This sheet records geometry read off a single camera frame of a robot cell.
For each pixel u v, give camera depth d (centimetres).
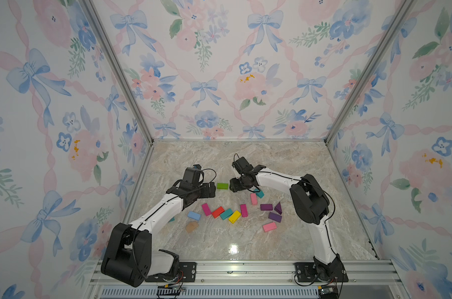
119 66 86
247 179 75
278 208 89
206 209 90
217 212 90
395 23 72
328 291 73
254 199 95
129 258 41
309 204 55
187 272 74
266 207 93
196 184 70
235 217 88
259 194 95
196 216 88
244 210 90
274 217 89
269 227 86
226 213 90
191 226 84
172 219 88
